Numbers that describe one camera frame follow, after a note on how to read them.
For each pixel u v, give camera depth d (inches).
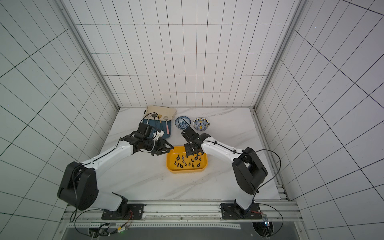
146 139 28.2
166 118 43.5
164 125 42.4
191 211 29.2
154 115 45.1
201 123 42.3
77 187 16.6
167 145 31.1
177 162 35.3
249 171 17.8
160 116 44.8
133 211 28.4
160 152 29.7
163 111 44.1
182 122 42.7
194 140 25.4
